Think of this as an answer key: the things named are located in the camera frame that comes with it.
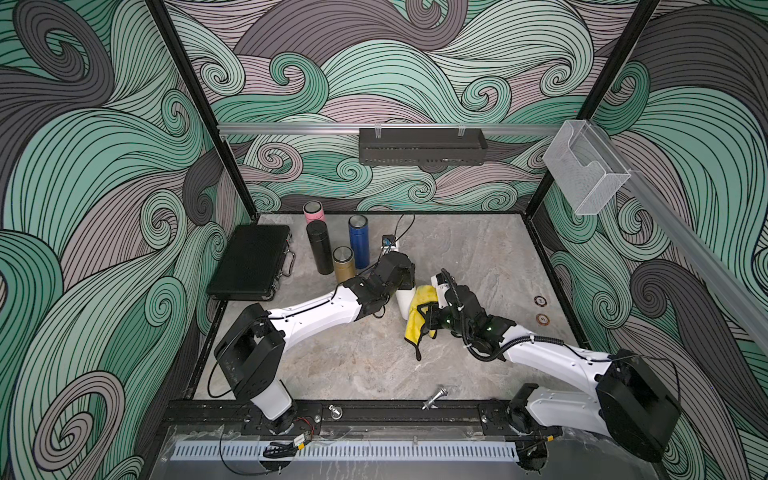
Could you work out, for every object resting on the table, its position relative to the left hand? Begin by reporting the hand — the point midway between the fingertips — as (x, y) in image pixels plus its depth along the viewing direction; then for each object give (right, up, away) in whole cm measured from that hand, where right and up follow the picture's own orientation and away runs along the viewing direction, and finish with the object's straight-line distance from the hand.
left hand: (407, 263), depth 82 cm
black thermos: (-26, +8, +5) cm, 28 cm away
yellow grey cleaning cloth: (+4, -9, -1) cm, 10 cm away
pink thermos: (-29, +16, +10) cm, 34 cm away
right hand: (+2, -14, 0) cm, 14 cm away
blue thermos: (-14, +8, +10) cm, 19 cm away
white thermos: (-1, -10, +1) cm, 10 cm away
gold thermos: (-18, +1, -1) cm, 18 cm away
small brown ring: (+43, -18, +8) cm, 47 cm away
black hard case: (-51, -1, +17) cm, 54 cm away
